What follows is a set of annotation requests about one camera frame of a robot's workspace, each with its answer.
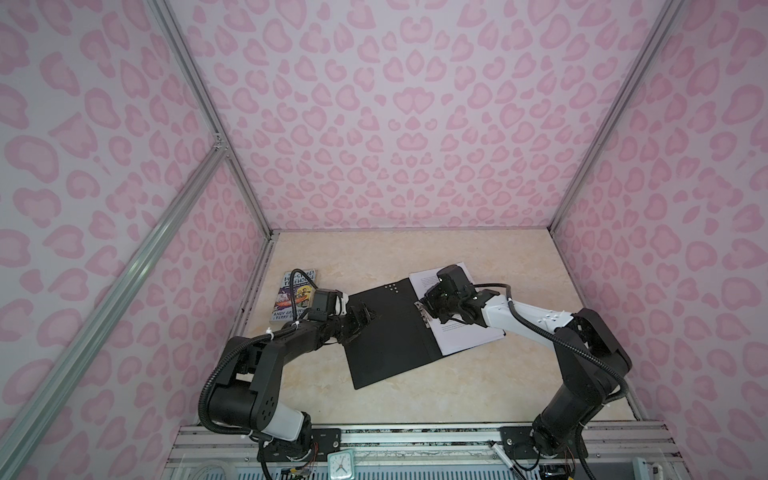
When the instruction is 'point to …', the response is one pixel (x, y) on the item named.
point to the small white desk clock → (341, 465)
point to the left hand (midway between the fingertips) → (372, 318)
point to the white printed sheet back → (452, 335)
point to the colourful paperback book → (303, 291)
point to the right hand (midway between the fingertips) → (417, 297)
